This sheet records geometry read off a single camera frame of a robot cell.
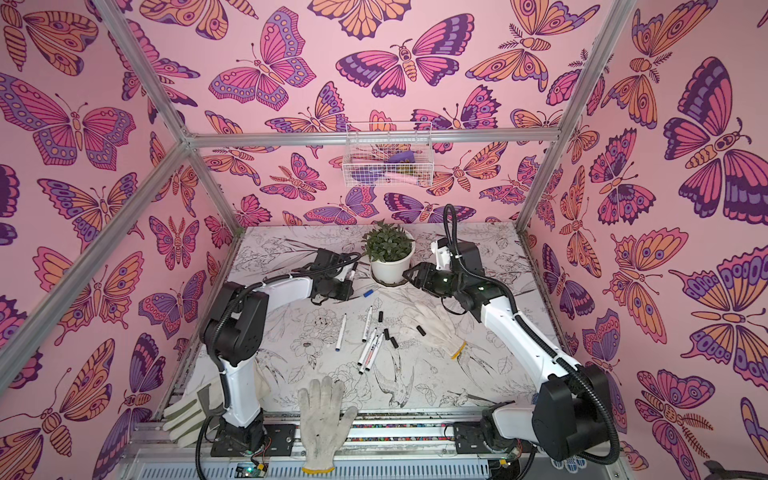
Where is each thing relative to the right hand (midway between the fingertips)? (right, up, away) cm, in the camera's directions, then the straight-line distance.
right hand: (409, 272), depth 79 cm
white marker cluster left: (-14, -26, +7) cm, 30 cm away
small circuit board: (-39, -48, -7) cm, 62 cm away
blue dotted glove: (+38, -44, -9) cm, 59 cm away
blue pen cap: (-13, -8, +22) cm, 27 cm away
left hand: (-17, -6, +21) cm, 27 cm away
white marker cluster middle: (-12, -25, +8) cm, 28 cm away
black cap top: (-8, -15, +16) cm, 23 cm away
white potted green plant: (-5, +7, +11) cm, 14 cm away
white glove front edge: (-22, -39, -3) cm, 45 cm away
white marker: (-20, -19, +13) cm, 31 cm away
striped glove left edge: (-58, -38, -3) cm, 69 cm away
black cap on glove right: (+4, -19, +13) cm, 23 cm away
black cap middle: (-6, -19, +13) cm, 24 cm away
